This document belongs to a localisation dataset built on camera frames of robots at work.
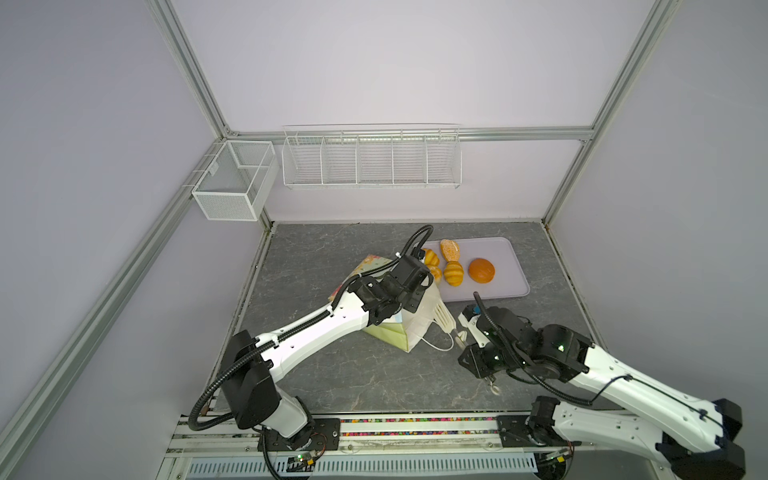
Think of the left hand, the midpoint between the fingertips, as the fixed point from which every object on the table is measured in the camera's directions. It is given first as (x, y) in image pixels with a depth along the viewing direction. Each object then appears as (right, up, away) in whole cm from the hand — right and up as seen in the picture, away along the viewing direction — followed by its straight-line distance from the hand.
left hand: (411, 290), depth 78 cm
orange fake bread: (+16, +11, +28) cm, 34 cm away
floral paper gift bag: (-2, -9, -2) cm, 10 cm away
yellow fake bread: (+9, +4, +24) cm, 26 cm away
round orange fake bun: (+26, +4, +24) cm, 35 cm away
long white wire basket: (-12, +42, +20) cm, 48 cm away
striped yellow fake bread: (+16, +3, +24) cm, 29 cm away
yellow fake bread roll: (+9, +8, +27) cm, 29 cm away
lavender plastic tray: (+35, 0, +25) cm, 43 cm away
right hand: (+11, -16, -8) cm, 21 cm away
